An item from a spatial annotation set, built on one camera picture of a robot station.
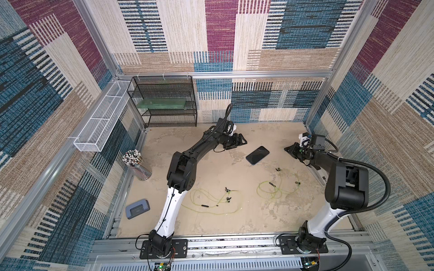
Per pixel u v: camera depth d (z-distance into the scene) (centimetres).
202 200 88
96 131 94
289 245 73
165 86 101
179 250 73
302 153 83
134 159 81
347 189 50
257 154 107
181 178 63
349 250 66
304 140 88
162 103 99
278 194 90
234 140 89
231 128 87
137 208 83
